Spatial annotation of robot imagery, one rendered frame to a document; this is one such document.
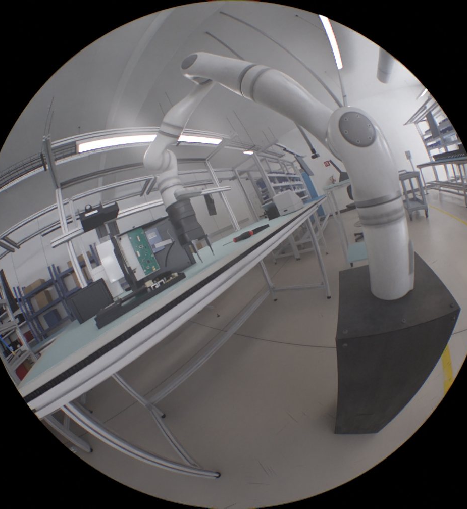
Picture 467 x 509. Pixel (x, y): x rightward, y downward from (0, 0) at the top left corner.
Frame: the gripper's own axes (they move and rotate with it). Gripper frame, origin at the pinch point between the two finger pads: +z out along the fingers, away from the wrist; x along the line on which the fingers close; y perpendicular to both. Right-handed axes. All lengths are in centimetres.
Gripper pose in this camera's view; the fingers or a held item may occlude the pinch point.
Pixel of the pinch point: (208, 258)
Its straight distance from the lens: 45.9
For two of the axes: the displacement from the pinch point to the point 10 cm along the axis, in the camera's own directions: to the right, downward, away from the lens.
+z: 4.1, 9.0, 1.6
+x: -5.3, 3.7, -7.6
